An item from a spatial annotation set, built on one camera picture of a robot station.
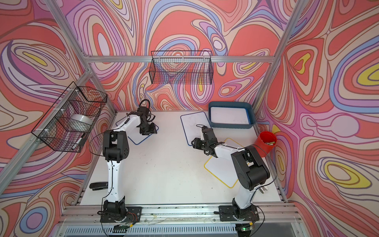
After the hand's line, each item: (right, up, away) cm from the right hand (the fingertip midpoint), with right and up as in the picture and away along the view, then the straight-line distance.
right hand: (194, 146), depth 95 cm
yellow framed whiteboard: (+18, -13, -7) cm, 23 cm away
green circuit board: (-38, -38, -23) cm, 58 cm away
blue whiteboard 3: (-1, +15, +17) cm, 23 cm away
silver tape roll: (-56, +16, -26) cm, 63 cm away
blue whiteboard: (+30, +21, +20) cm, 42 cm away
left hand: (-29, +8, +10) cm, 32 cm away
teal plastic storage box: (+43, +30, +23) cm, 57 cm away
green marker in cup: (+46, +3, -8) cm, 46 cm away
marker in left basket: (-59, +4, -25) cm, 64 cm away
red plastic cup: (+41, +4, -11) cm, 42 cm away
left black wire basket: (-65, +13, -23) cm, 70 cm away
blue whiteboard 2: (-39, +5, +6) cm, 40 cm away
